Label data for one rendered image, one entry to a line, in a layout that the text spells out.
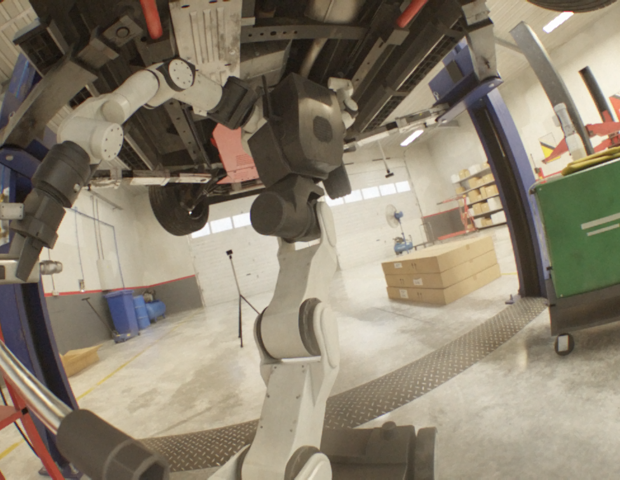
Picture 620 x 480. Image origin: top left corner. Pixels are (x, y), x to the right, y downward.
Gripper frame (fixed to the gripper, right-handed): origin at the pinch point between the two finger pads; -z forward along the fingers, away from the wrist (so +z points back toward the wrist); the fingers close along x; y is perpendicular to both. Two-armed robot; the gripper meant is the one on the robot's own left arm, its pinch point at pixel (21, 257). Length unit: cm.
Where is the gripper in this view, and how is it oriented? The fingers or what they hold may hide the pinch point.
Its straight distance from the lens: 49.2
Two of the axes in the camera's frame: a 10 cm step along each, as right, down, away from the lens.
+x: -9.8, -1.0, 1.7
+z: 1.6, -8.9, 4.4
